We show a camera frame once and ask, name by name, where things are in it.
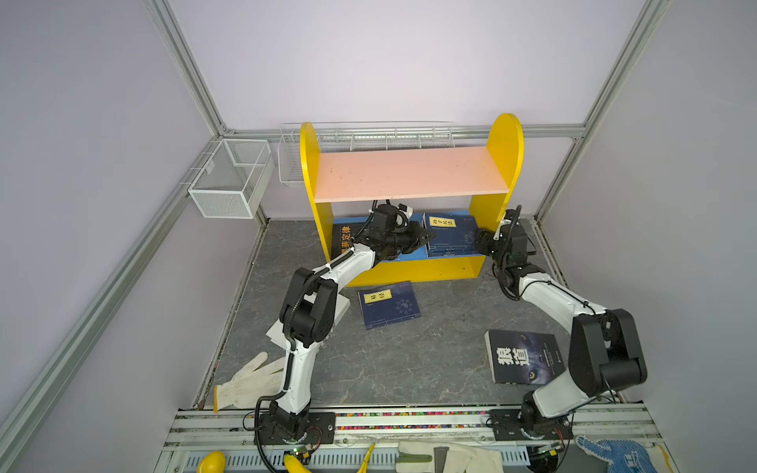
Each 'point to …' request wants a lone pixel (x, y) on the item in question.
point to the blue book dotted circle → (388, 304)
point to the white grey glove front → (436, 457)
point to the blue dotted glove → (620, 455)
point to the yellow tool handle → (293, 465)
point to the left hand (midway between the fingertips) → (440, 238)
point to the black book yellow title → (342, 237)
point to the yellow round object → (212, 462)
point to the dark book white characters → (523, 358)
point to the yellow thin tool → (365, 465)
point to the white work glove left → (251, 387)
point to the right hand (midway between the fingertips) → (487, 233)
